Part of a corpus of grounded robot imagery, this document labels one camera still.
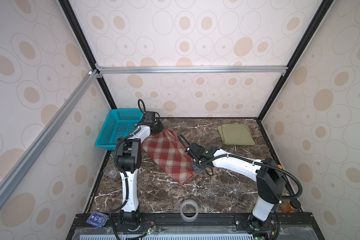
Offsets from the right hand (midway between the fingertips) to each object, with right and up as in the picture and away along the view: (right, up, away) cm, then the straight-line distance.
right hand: (198, 165), depth 87 cm
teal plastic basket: (-59, +26, +30) cm, 71 cm away
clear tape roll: (-6, -17, -9) cm, 21 cm away
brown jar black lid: (+43, -16, -15) cm, 48 cm away
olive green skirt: (+29, +18, +22) cm, 40 cm away
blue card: (-51, -23, -14) cm, 58 cm away
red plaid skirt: (-21, +10, +13) cm, 26 cm away
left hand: (-21, +26, +17) cm, 37 cm away
